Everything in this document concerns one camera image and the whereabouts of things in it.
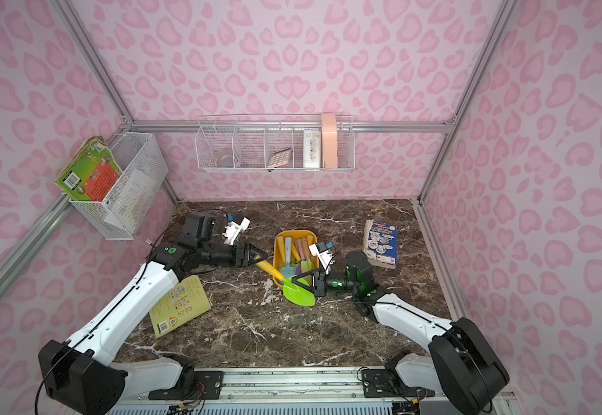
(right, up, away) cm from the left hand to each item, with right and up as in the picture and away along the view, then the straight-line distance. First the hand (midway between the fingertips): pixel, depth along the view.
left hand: (261, 253), depth 73 cm
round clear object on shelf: (-17, +32, +20) cm, 41 cm away
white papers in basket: (-45, +16, +12) cm, 49 cm away
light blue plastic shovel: (+6, -8, +20) cm, 22 cm away
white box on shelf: (+14, +35, +20) cm, 43 cm away
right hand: (+9, -8, -1) cm, 12 cm away
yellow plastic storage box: (+7, -3, +23) cm, 24 cm away
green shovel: (+10, -10, -1) cm, 14 cm away
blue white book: (+41, 0, +28) cm, 50 cm away
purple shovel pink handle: (+11, -4, +23) cm, 25 cm away
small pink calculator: (+3, +32, +21) cm, 39 cm away
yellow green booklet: (-29, -19, +17) cm, 39 cm away
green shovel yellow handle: (+14, -6, +21) cm, 27 cm away
